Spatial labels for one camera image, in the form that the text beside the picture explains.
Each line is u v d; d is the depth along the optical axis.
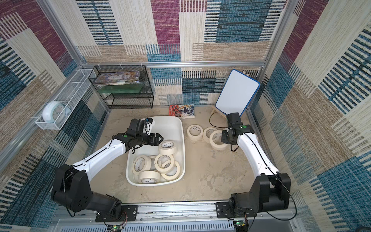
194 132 1.03
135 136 0.66
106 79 0.83
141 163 0.87
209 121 1.12
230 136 0.60
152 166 0.83
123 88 1.00
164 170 0.82
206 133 1.02
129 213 0.73
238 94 0.88
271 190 0.41
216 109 1.08
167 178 0.82
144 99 1.19
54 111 0.63
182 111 1.15
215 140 0.97
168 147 0.92
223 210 0.73
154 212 0.75
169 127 1.06
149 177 0.75
